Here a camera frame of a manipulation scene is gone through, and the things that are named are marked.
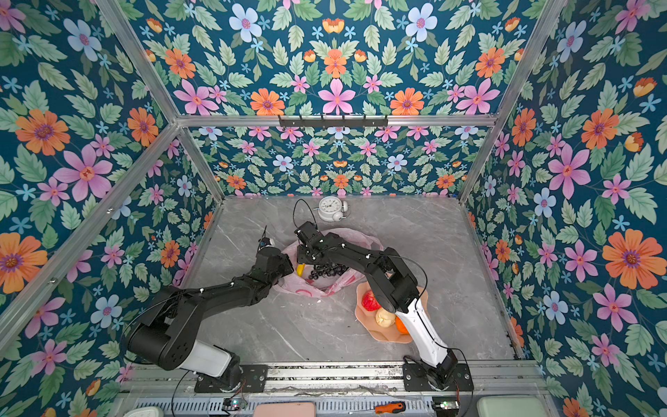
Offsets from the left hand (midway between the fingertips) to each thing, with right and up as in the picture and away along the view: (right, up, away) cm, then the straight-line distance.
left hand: (293, 252), depth 92 cm
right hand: (+3, -2, +4) cm, 5 cm away
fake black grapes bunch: (+12, -6, +1) cm, 14 cm away
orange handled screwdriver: (+32, -38, -24) cm, 55 cm away
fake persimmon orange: (+36, -21, -14) cm, 44 cm away
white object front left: (-32, -39, -25) cm, 56 cm away
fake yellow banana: (+2, -6, +1) cm, 7 cm away
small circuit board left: (-11, -39, -22) cm, 46 cm away
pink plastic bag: (+12, -12, -1) cm, 17 cm away
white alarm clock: (+13, +17, +19) cm, 28 cm away
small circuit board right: (+47, -39, -22) cm, 65 cm away
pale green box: (+65, -40, -22) cm, 79 cm away
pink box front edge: (+3, -40, -23) cm, 46 cm away
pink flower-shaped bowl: (+26, -20, -10) cm, 35 cm away
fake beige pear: (+32, -19, -12) cm, 39 cm away
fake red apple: (+27, -14, -11) cm, 32 cm away
